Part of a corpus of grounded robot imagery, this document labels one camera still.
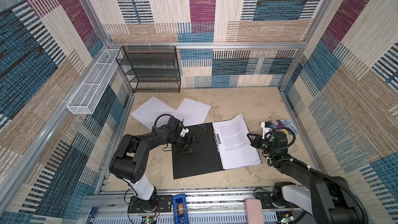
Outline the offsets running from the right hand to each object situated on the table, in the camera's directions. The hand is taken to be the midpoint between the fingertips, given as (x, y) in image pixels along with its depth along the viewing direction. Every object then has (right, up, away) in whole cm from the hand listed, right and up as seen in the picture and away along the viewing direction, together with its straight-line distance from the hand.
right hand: (247, 136), depth 88 cm
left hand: (-28, -5, 0) cm, 29 cm away
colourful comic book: (+8, +6, -9) cm, 14 cm away
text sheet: (-6, -8, +2) cm, 10 cm away
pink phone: (-2, -30, -17) cm, 35 cm away
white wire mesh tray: (-92, +20, +3) cm, 94 cm away
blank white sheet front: (-32, +12, +22) cm, 41 cm away
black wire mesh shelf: (-61, +43, +24) cm, 78 cm away
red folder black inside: (-23, -11, 0) cm, 26 cm away
